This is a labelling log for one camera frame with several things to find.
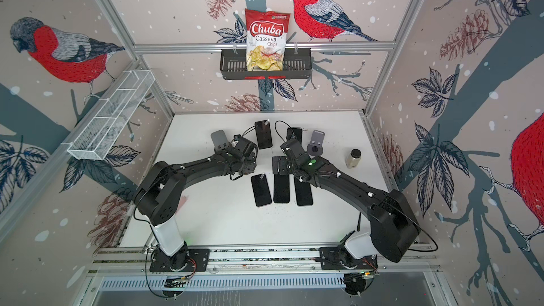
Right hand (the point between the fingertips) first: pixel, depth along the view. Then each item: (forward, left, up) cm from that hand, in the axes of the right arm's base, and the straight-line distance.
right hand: (282, 161), depth 85 cm
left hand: (+7, +14, -7) cm, 17 cm away
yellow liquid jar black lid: (+6, -31, -6) cm, 33 cm away
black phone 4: (+14, -5, +2) cm, 15 cm away
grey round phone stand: (+13, -16, -8) cm, 22 cm away
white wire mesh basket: (-2, +66, +18) cm, 68 cm away
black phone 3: (+17, +9, -3) cm, 20 cm away
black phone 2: (-7, -9, -13) cm, 18 cm away
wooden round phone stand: (+15, +31, -6) cm, 35 cm away
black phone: (-6, 0, -14) cm, 15 cm away
